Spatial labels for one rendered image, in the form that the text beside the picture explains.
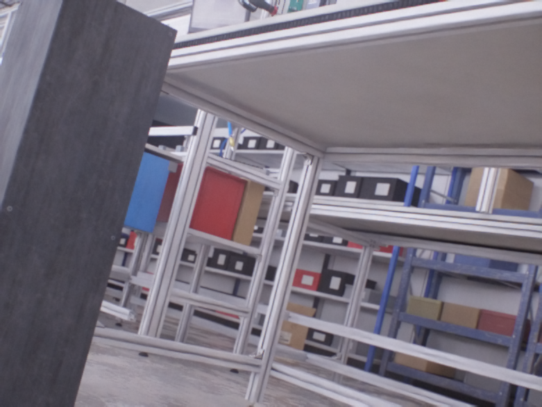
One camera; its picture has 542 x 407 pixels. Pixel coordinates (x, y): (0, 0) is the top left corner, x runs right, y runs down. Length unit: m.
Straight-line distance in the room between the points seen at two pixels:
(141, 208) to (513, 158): 1.84
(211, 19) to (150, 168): 0.72
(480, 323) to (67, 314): 4.66
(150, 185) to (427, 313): 3.15
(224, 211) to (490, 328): 2.62
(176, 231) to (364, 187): 3.48
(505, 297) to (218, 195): 3.14
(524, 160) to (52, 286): 1.36
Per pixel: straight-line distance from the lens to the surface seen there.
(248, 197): 3.92
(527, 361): 5.57
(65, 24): 1.45
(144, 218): 3.57
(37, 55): 1.46
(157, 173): 3.59
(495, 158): 2.31
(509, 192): 6.05
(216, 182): 3.80
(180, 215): 3.57
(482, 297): 6.45
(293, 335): 6.26
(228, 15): 3.42
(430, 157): 2.45
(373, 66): 1.88
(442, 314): 6.07
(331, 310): 7.50
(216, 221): 3.82
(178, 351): 2.52
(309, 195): 2.76
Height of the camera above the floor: 0.38
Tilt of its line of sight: 6 degrees up
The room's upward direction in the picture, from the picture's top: 15 degrees clockwise
